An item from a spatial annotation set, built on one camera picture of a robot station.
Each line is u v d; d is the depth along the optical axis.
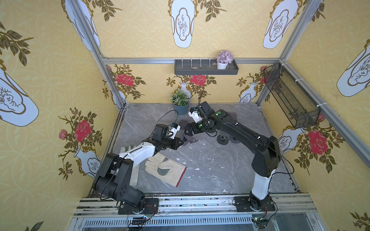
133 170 0.85
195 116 0.78
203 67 0.92
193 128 0.73
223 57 0.82
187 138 0.84
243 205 0.73
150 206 0.74
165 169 0.86
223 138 0.93
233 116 1.05
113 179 0.43
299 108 0.83
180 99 1.04
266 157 0.48
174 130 0.81
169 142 0.78
